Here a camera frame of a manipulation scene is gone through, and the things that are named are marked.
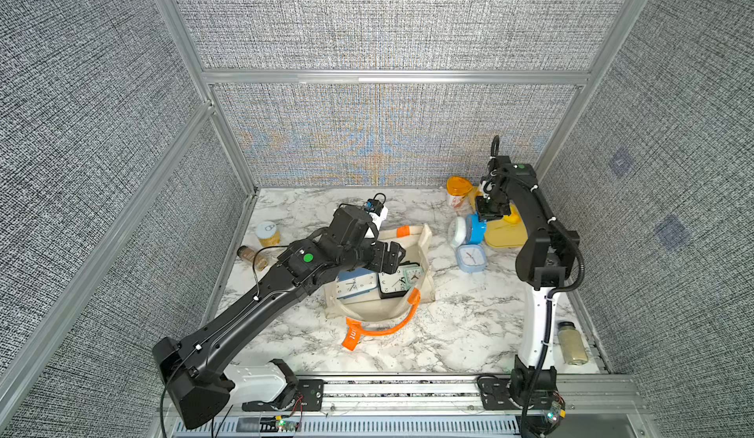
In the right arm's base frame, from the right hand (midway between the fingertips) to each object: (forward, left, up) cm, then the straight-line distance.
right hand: (485, 209), depth 97 cm
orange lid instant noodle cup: (+13, +6, -3) cm, 14 cm away
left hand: (-25, +31, +17) cm, 43 cm away
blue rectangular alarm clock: (-23, +43, -6) cm, 49 cm away
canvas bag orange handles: (-38, +37, +6) cm, 54 cm away
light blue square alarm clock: (-12, +4, -10) cm, 17 cm away
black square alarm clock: (-23, +31, -9) cm, 39 cm away
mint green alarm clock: (-21, +25, -5) cm, 33 cm away
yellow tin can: (-5, +73, -7) cm, 73 cm away
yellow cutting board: (-1, -9, -12) cm, 15 cm away
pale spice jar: (-40, -17, -9) cm, 45 cm away
